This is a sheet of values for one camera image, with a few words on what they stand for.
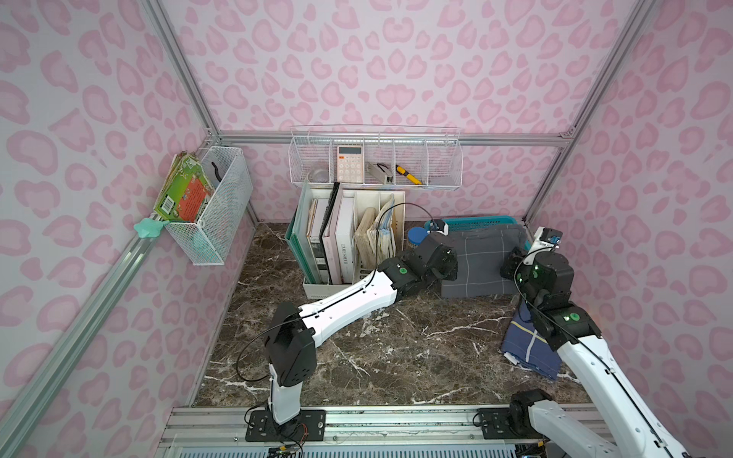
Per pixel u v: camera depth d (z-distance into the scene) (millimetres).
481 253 764
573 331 486
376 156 1014
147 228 627
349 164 952
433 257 572
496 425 722
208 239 723
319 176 970
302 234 808
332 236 815
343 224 843
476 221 1177
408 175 977
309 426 731
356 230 869
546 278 519
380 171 971
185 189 725
